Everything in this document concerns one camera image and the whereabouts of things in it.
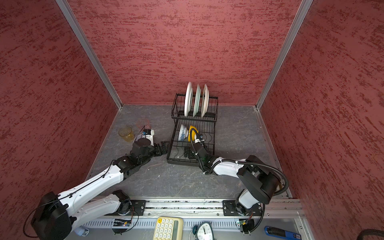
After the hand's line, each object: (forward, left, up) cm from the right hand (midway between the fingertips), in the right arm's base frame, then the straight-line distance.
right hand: (190, 150), depth 89 cm
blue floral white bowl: (+10, +4, +4) cm, 11 cm away
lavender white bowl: (-7, +19, +25) cm, 32 cm away
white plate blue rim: (+14, 0, +29) cm, 32 cm away
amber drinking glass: (+17, +45, -4) cm, 48 cm away
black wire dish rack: (+12, -4, +17) cm, 22 cm away
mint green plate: (+14, -5, +28) cm, 31 cm away
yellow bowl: (+7, -2, +8) cm, 11 cm away
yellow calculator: (-38, +10, -4) cm, 40 cm away
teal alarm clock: (-40, -6, -2) cm, 40 cm away
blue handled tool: (-42, -41, -2) cm, 59 cm away
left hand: (-1, +15, +8) cm, 17 cm away
